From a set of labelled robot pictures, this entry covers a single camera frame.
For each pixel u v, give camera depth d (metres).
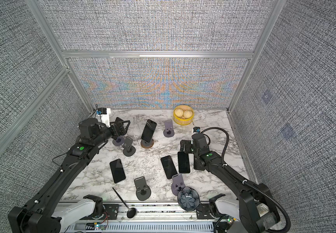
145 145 0.98
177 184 0.76
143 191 0.75
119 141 1.00
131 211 0.74
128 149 0.91
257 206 0.40
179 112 1.10
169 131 1.03
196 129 0.75
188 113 1.10
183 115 1.10
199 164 0.60
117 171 0.86
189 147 0.76
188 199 0.76
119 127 0.64
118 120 0.91
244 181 0.44
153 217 0.73
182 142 0.75
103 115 0.64
